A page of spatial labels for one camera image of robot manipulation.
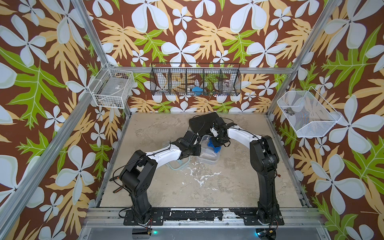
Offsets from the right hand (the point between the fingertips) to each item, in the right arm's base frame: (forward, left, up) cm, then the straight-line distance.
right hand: (215, 142), depth 102 cm
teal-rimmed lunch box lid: (-17, +24, +1) cm, 29 cm away
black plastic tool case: (+16, +9, +1) cm, 18 cm away
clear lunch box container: (-7, +5, -5) cm, 10 cm away
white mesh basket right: (+1, -49, +27) cm, 56 cm away
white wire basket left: (+16, +64, +34) cm, 74 cm away
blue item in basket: (+21, +13, +28) cm, 38 cm away
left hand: (-8, +11, +7) cm, 15 cm away
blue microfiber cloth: (-10, +1, +7) cm, 12 cm away
